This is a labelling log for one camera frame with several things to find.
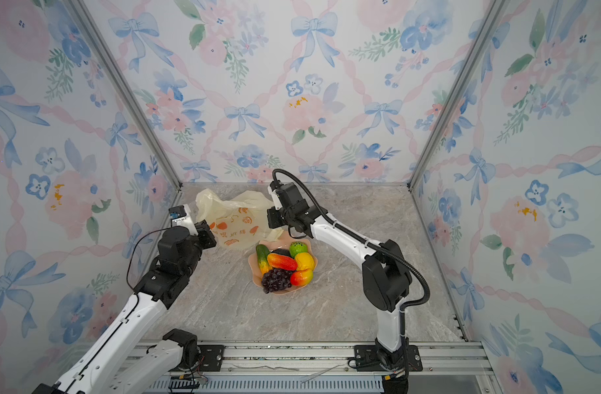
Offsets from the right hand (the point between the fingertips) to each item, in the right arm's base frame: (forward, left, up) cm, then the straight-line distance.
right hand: (270, 211), depth 86 cm
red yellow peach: (-20, -11, -11) cm, 25 cm away
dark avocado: (-9, -4, -13) cm, 16 cm away
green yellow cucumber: (-9, +3, -12) cm, 16 cm away
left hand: (-9, +18, +7) cm, 21 cm away
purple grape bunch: (-20, -2, -11) cm, 23 cm away
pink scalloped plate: (-4, -1, -15) cm, 16 cm away
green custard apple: (-8, -9, -10) cm, 16 cm away
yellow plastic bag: (+9, +17, -19) cm, 28 cm away
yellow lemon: (-13, -12, -11) cm, 21 cm away
